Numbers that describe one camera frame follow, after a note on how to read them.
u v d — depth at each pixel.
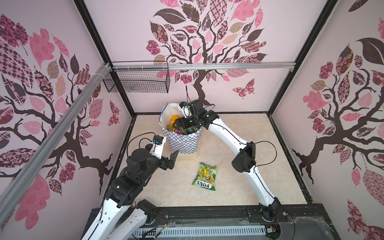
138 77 0.95
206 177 0.83
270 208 0.63
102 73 0.80
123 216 0.45
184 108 0.76
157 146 0.54
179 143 0.79
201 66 0.94
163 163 0.58
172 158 0.58
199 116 0.69
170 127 0.91
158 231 0.70
